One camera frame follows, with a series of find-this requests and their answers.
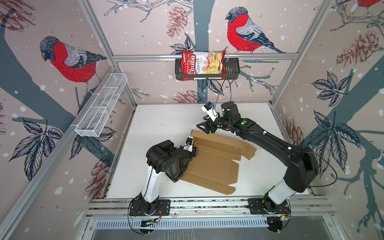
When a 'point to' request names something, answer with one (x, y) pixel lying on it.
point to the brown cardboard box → (213, 166)
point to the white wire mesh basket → (95, 115)
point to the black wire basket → (233, 71)
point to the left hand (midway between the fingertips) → (194, 138)
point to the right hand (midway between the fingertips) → (200, 121)
